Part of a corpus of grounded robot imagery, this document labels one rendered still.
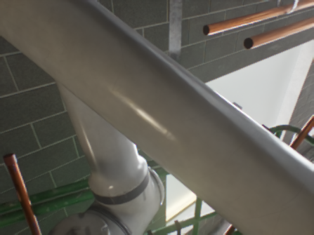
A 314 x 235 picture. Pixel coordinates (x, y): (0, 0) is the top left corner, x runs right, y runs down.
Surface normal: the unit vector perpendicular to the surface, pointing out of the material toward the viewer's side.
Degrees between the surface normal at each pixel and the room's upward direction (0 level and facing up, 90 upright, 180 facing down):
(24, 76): 90
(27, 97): 90
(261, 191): 51
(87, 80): 78
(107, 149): 83
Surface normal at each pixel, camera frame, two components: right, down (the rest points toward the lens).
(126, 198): 0.29, 0.44
